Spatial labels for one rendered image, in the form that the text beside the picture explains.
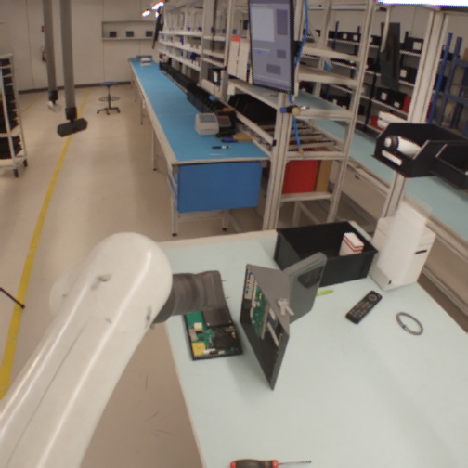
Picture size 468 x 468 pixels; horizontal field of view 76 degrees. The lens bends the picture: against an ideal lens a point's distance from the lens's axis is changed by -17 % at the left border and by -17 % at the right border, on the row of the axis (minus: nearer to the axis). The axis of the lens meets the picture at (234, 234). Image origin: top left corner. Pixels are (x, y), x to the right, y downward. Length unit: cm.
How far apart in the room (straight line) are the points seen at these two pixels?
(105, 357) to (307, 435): 58
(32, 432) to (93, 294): 14
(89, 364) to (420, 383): 86
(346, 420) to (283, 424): 15
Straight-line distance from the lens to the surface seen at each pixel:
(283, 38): 183
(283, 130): 229
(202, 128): 272
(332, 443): 84
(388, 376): 99
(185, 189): 232
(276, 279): 83
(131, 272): 37
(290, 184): 261
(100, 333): 34
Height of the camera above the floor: 173
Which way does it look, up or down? 32 degrees down
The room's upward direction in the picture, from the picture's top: 5 degrees clockwise
